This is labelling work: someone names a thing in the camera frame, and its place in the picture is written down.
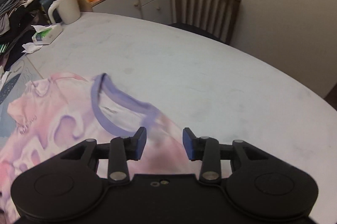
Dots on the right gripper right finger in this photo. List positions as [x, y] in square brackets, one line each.
[207, 151]

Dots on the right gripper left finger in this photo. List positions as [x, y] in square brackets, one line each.
[121, 150]

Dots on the pink purple tie-dye shirt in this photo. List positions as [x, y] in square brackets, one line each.
[58, 112]

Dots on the pile of dark clothes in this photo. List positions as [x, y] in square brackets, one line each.
[17, 20]

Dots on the blue patterned table mat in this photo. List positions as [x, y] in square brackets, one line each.
[21, 72]

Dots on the crumpled white tissue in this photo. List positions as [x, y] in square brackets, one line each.
[30, 48]

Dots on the tissue pack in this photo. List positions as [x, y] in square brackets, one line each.
[45, 35]

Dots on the wooden slatted chair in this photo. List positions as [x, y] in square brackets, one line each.
[214, 19]

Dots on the grey drawer sideboard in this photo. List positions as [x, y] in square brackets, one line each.
[159, 11]

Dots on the white mug with handle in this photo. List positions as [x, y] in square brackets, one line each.
[68, 11]

